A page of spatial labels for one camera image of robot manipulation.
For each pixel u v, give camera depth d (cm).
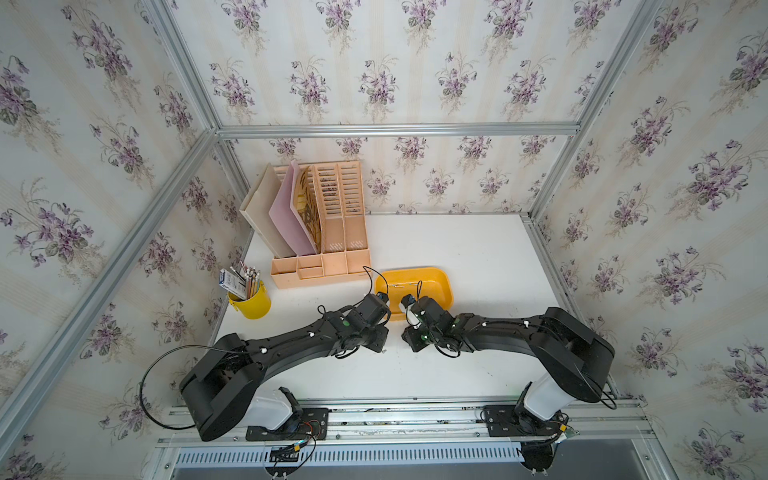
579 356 45
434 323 69
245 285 84
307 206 98
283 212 85
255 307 88
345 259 98
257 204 84
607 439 75
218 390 41
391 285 101
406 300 81
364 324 65
